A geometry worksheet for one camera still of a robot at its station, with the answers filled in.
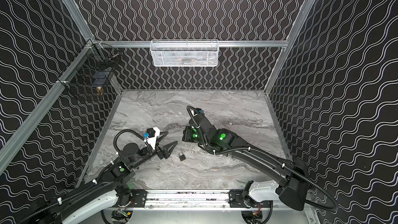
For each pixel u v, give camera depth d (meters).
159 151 0.64
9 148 0.50
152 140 0.63
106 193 0.55
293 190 0.38
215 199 0.76
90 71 0.94
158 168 0.84
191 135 0.63
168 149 0.67
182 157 0.88
